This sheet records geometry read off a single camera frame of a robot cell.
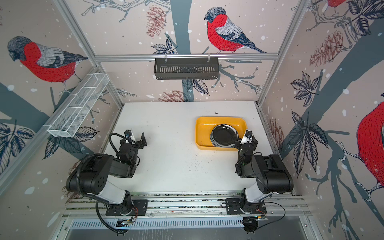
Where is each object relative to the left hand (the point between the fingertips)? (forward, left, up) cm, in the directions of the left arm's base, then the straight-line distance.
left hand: (137, 131), depth 90 cm
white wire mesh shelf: (+3, +27, +19) cm, 33 cm away
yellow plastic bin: (+12, -42, -11) cm, 45 cm away
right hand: (-1, -67, -1) cm, 67 cm away
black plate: (+1, -53, -6) cm, 54 cm away
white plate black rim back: (-5, -49, -8) cm, 49 cm away
